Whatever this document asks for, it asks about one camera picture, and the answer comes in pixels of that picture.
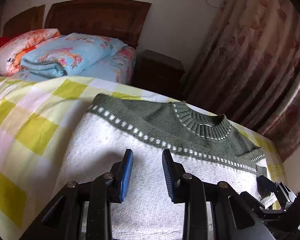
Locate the yellow checked bed sheet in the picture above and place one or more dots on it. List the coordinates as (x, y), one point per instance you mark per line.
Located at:
(75, 128)

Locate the light blue floral quilt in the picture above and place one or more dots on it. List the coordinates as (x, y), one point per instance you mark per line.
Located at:
(69, 55)

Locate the dark wooden nightstand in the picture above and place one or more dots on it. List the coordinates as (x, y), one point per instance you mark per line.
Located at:
(158, 73)

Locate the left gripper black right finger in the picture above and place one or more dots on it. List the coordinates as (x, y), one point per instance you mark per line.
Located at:
(173, 173)

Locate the green white knit sweater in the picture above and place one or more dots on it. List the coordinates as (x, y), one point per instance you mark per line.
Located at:
(208, 147)

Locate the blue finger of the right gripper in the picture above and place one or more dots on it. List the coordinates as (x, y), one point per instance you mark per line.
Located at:
(266, 184)

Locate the small dark wooden headboard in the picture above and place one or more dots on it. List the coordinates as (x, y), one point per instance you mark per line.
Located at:
(28, 20)

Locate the large dark wooden headboard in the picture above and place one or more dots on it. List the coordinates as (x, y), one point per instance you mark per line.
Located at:
(122, 19)

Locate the pink floral curtain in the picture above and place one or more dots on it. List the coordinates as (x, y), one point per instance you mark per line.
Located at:
(249, 69)

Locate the pink floral folded quilt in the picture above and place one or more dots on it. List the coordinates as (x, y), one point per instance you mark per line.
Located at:
(13, 50)

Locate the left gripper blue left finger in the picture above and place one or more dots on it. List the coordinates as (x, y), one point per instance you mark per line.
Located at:
(125, 172)

